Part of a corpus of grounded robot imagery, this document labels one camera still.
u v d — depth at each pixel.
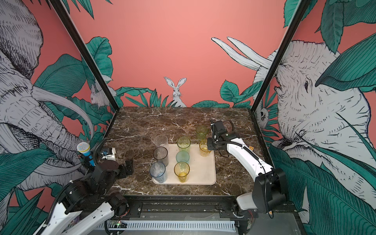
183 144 0.91
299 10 0.71
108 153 0.59
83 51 0.85
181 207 0.75
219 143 0.59
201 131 1.02
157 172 0.82
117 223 0.70
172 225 0.70
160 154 0.82
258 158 0.47
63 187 0.75
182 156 0.91
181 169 0.73
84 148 0.71
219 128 0.66
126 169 0.63
